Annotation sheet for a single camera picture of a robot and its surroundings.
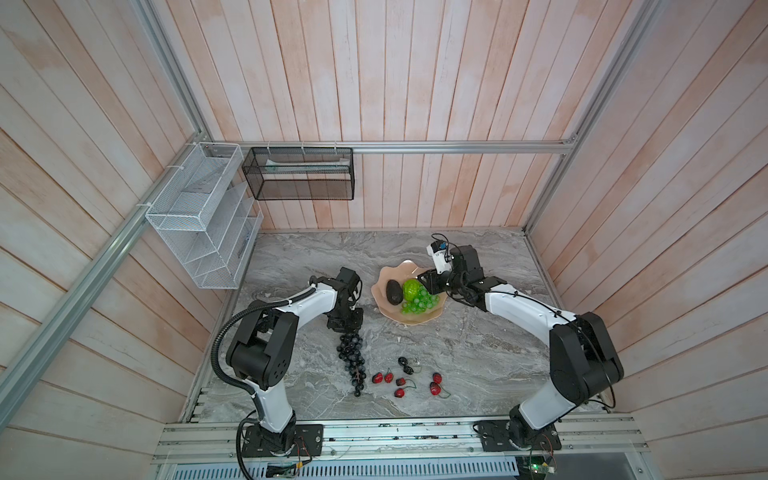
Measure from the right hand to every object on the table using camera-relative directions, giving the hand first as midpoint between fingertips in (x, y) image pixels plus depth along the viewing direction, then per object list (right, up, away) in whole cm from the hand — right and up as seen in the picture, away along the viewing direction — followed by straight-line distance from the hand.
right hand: (421, 275), depth 90 cm
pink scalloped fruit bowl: (-3, +1, +13) cm, 13 cm away
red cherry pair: (-13, -29, -7) cm, 33 cm away
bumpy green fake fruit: (-3, -5, +5) cm, 7 cm away
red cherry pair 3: (+3, -31, -9) cm, 32 cm away
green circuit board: (+24, -46, -19) cm, 55 cm away
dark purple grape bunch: (-21, -21, -7) cm, 31 cm away
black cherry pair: (-5, -27, -7) cm, 28 cm away
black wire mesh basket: (-41, +35, +14) cm, 56 cm away
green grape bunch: (-1, -8, +3) cm, 9 cm away
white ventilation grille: (+17, -45, -20) cm, 53 cm away
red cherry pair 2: (-8, -32, -11) cm, 34 cm away
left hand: (-21, -19, 0) cm, 28 cm away
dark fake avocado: (-8, -6, +6) cm, 12 cm away
